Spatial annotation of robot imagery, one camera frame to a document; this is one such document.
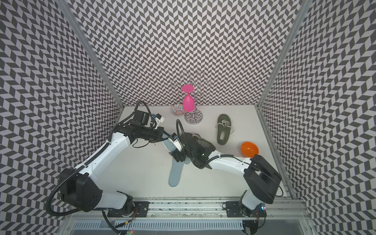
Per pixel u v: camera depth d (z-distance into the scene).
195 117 0.97
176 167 0.87
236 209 0.74
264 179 0.43
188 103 0.91
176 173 0.85
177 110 1.15
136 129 0.58
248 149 0.91
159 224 0.69
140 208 0.73
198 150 0.63
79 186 0.40
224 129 0.97
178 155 0.71
